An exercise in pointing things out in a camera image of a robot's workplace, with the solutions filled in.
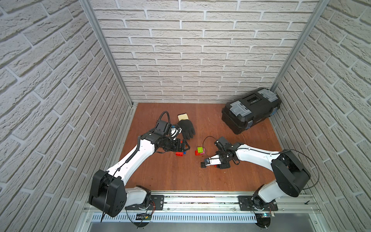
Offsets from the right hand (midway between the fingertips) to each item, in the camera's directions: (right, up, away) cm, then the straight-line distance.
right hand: (219, 160), depth 89 cm
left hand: (-21, +11, -10) cm, 26 cm away
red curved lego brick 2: (-14, +4, +1) cm, 15 cm away
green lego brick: (-12, +7, -2) cm, 14 cm away
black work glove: (-20, +17, +11) cm, 29 cm away
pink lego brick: (-10, +6, -1) cm, 12 cm away
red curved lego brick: (-26, +4, 0) cm, 26 cm away
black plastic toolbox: (+12, +29, +1) cm, 32 cm away
